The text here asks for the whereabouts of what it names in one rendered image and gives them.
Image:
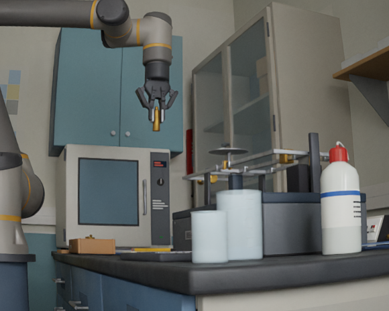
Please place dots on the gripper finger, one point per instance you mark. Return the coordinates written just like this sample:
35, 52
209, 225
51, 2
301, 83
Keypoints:
143, 98
172, 97

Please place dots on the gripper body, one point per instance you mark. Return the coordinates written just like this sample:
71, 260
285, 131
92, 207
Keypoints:
157, 72

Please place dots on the brass check mass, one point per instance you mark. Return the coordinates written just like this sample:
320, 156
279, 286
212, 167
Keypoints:
156, 124

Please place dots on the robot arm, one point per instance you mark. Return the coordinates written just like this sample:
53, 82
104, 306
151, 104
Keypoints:
6, 136

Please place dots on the grey balance pan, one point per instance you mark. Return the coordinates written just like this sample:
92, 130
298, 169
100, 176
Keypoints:
228, 151

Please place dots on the grey balance beam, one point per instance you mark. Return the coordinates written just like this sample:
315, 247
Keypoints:
262, 161

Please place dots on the small brass mass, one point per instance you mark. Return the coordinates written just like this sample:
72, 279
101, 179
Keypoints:
91, 237

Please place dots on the wooden mass case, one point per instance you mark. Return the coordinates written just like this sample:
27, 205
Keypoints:
92, 246

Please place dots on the dark grey balance body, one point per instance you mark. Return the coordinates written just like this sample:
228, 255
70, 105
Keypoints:
291, 223

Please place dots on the red fire extinguisher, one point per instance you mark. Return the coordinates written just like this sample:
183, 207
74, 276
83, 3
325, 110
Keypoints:
189, 152

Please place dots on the brass poise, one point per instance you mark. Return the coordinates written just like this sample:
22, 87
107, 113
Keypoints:
285, 158
213, 178

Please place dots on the beige oven with window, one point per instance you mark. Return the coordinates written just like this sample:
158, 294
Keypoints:
71, 194

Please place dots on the beige glass-front cabinet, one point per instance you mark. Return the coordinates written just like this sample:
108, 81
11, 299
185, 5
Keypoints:
304, 81

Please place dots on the large white beaker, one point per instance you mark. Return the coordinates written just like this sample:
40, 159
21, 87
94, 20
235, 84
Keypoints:
243, 223

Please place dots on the small white beaker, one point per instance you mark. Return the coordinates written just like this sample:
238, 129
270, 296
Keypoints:
209, 238

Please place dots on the yellow pencil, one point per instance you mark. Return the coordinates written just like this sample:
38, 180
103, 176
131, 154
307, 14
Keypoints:
150, 249

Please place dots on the dark grey flat slab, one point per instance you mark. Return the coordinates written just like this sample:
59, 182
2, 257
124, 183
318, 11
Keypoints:
155, 257

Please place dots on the blue base cabinet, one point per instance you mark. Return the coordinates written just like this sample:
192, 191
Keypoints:
116, 291

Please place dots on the white wash bottle red cap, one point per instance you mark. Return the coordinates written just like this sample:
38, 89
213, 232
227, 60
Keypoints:
340, 210

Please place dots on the white boxes on shelf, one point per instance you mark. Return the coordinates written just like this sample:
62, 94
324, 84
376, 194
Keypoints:
369, 48

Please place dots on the black box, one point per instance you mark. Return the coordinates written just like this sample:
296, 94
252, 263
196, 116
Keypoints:
388, 226

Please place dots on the blue wall cupboard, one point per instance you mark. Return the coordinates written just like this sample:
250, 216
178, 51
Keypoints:
87, 90

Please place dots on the coloured squares wall poster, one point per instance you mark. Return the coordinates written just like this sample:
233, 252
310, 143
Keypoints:
13, 94

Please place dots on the wooden wall shelf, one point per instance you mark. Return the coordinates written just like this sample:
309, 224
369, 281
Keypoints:
372, 64

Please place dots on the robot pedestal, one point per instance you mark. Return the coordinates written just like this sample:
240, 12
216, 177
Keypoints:
6, 284

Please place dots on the white wall socket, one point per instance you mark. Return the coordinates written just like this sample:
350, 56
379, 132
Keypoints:
374, 229

